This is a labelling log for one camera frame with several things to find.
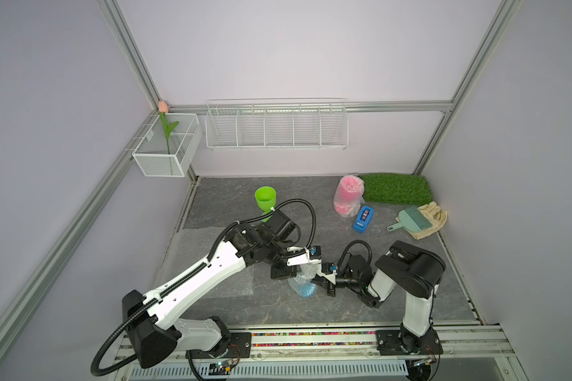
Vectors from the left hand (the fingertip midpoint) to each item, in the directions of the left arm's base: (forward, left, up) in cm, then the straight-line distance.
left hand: (296, 267), depth 70 cm
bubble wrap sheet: (-3, -4, +5) cm, 7 cm away
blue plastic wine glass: (0, -2, -16) cm, 16 cm away
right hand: (+3, -4, -16) cm, 17 cm away
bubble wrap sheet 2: (+34, -30, -15) cm, 48 cm away
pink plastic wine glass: (+32, -25, -4) cm, 41 cm away
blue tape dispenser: (+27, -32, -16) cm, 44 cm away
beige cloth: (+28, -66, -20) cm, 74 cm away
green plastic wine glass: (+32, +10, -6) cm, 34 cm away
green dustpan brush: (+25, -53, -18) cm, 62 cm away
